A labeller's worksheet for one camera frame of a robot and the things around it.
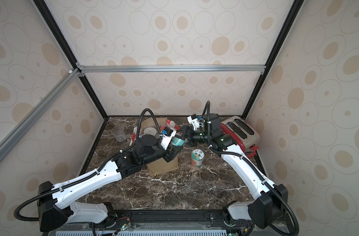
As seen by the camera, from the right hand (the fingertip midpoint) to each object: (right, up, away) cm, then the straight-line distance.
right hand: (180, 135), depth 69 cm
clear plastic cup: (-45, 0, +37) cm, 58 cm away
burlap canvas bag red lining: (-10, -18, +14) cm, 25 cm away
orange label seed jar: (+10, -13, +19) cm, 25 cm away
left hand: (+1, -4, -3) cm, 5 cm away
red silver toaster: (+39, +1, +18) cm, 43 cm away
